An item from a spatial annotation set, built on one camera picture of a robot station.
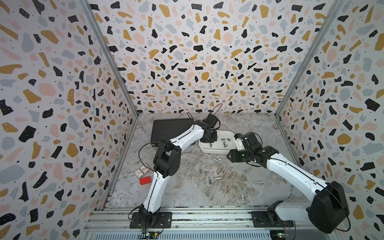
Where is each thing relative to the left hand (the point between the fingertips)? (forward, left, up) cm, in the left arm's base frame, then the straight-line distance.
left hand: (215, 139), depth 96 cm
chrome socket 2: (-1, +2, -7) cm, 7 cm away
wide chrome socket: (+1, -7, -8) cm, 11 cm away
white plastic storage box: (+3, -8, -8) cm, 12 cm away
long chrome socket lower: (-22, -1, -8) cm, 24 cm away
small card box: (-18, +45, -7) cm, 49 cm away
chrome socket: (+6, -7, -9) cm, 12 cm away
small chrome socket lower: (-25, +4, -8) cm, 26 cm away
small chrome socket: (-11, -3, -8) cm, 14 cm away
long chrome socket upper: (-10, +1, -8) cm, 13 cm away
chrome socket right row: (-18, +10, -8) cm, 22 cm away
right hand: (-15, -6, +5) cm, 17 cm away
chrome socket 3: (-9, +7, -8) cm, 14 cm away
